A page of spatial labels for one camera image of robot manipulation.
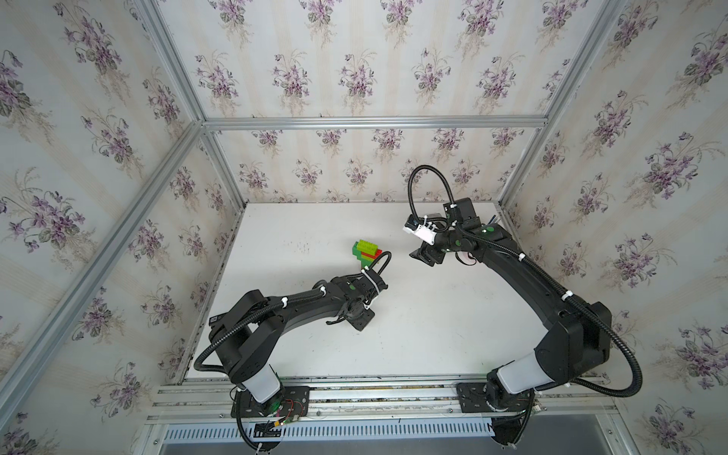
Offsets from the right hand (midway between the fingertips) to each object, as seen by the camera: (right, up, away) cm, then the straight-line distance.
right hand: (423, 241), depth 82 cm
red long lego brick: (-13, -5, +7) cm, 16 cm away
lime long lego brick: (-17, -2, +6) cm, 18 cm away
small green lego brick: (-20, -3, +8) cm, 22 cm away
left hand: (-19, -24, +4) cm, 30 cm away
